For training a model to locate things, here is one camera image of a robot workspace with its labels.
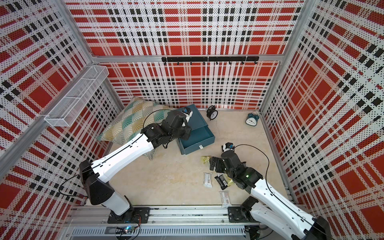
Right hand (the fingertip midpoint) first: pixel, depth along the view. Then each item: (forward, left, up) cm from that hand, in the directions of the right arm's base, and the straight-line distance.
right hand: (219, 160), depth 79 cm
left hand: (+12, +15, +13) cm, 23 cm away
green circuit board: (-30, +45, -11) cm, 55 cm away
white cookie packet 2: (-17, -3, -12) cm, 21 cm away
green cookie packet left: (+6, +7, -11) cm, 14 cm away
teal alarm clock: (+36, -28, -8) cm, 46 cm away
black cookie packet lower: (-7, -2, -12) cm, 14 cm away
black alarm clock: (+42, +2, -7) cm, 43 cm away
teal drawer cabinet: (+22, +12, +8) cm, 27 cm away
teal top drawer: (+12, +10, +5) cm, 16 cm away
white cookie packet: (-7, +6, -12) cm, 16 cm away
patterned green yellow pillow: (+27, +55, +4) cm, 61 cm away
